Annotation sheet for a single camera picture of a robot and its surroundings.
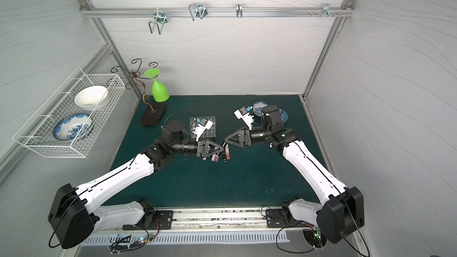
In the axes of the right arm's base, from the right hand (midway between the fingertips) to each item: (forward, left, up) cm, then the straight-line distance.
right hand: (226, 139), depth 68 cm
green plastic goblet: (+29, +38, -5) cm, 48 cm away
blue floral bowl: (+39, -16, -24) cm, 48 cm away
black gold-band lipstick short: (-2, +1, 0) cm, 2 cm away
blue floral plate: (-1, +57, +7) cm, 57 cm away
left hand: (-5, +2, -1) cm, 5 cm away
